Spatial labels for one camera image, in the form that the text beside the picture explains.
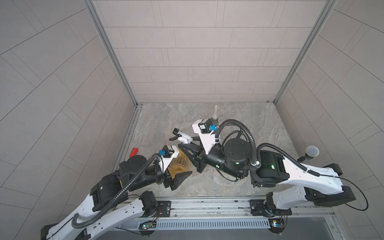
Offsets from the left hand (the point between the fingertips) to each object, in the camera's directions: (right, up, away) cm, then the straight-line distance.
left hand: (187, 162), depth 55 cm
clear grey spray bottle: (+14, +14, +35) cm, 40 cm away
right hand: (-2, +8, -9) cm, 12 cm away
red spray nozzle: (-35, -4, +33) cm, 48 cm away
